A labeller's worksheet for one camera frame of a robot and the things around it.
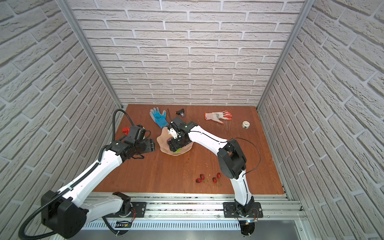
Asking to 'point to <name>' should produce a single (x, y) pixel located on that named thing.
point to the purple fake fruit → (169, 139)
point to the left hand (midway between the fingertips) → (150, 143)
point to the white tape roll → (246, 124)
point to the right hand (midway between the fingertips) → (176, 144)
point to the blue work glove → (159, 118)
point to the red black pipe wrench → (126, 130)
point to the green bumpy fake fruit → (178, 150)
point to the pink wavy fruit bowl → (164, 145)
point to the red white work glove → (217, 116)
